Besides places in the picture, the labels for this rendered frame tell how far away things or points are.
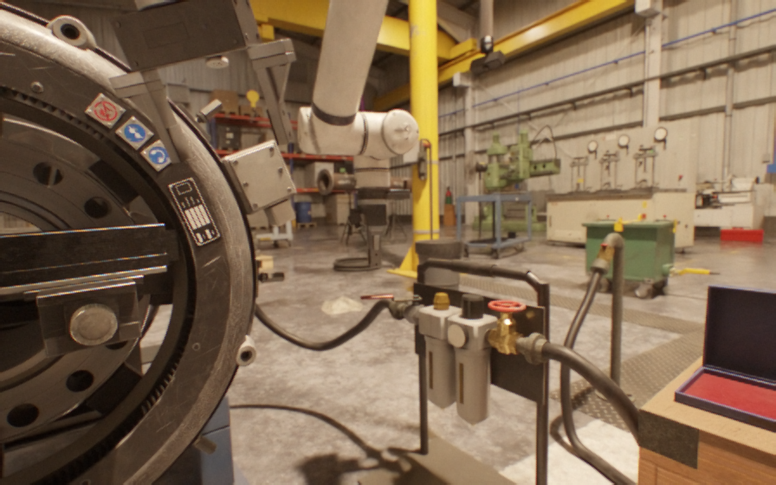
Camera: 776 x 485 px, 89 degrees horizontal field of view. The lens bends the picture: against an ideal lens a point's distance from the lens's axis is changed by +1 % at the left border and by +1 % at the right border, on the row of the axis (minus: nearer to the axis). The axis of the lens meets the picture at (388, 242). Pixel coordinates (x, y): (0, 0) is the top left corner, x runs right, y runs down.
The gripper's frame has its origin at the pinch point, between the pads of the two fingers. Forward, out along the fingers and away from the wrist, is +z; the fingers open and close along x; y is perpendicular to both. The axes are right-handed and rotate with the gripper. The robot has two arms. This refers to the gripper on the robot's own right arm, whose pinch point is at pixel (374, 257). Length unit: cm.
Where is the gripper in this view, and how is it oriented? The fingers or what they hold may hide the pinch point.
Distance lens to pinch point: 99.1
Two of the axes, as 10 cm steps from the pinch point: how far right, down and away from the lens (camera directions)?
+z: 0.2, 10.0, 0.9
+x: 1.7, 0.8, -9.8
